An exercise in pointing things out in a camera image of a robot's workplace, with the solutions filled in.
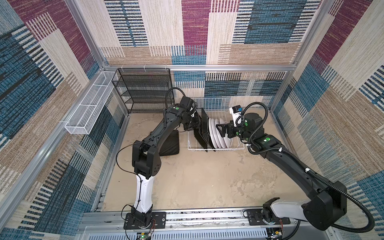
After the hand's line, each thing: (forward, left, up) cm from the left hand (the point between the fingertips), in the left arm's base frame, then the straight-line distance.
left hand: (202, 125), depth 88 cm
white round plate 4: (-6, -15, -9) cm, 19 cm away
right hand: (-7, -10, +7) cm, 14 cm away
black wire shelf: (+33, +39, 0) cm, 52 cm away
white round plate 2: (+2, -8, -1) cm, 9 cm away
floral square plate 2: (-4, -1, 0) cm, 4 cm away
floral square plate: (-8, +2, -1) cm, 8 cm away
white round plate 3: (+4, -12, -3) cm, 13 cm away
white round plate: (-5, -5, -3) cm, 8 cm away
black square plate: (-3, +20, -18) cm, 27 cm away
